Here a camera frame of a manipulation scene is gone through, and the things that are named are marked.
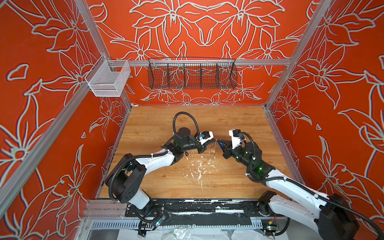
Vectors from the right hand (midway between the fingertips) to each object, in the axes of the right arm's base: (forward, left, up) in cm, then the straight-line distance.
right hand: (217, 140), depth 76 cm
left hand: (+1, +2, 0) cm, 2 cm away
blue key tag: (-2, -2, 0) cm, 3 cm away
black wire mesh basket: (+46, +12, +11) cm, 49 cm away
